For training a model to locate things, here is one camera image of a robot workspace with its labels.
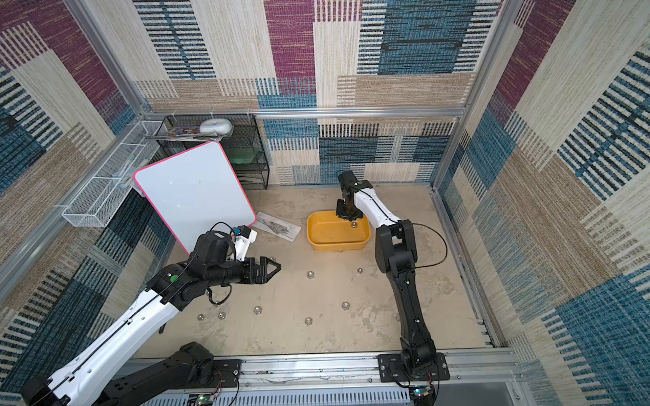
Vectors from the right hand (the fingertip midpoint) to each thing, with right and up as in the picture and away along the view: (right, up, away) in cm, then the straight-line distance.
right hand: (343, 213), depth 105 cm
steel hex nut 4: (-1, -31, -19) cm, 36 cm away
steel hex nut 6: (+4, -5, +2) cm, 7 cm away
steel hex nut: (-13, -23, -11) cm, 28 cm away
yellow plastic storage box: (-6, -8, +4) cm, 11 cm away
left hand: (-23, -14, -33) cm, 42 cm away
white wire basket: (-71, +3, -33) cm, 78 cm away
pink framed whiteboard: (-47, +6, -27) cm, 54 cm away
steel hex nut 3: (-41, -34, -20) cm, 57 cm away
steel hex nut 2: (+5, -21, -11) cm, 24 cm away
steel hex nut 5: (-13, -35, -22) cm, 43 cm away
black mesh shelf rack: (-42, +31, -3) cm, 52 cm away
